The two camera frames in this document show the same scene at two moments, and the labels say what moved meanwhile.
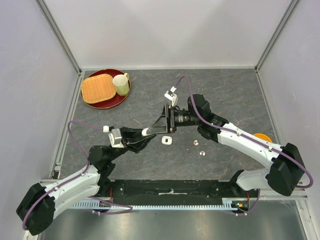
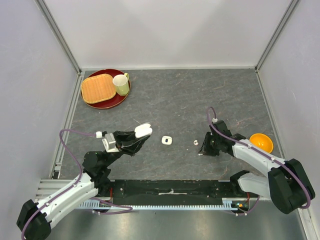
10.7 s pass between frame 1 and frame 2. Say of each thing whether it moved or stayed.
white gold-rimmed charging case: stayed
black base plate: stayed
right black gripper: moved
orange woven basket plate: stayed
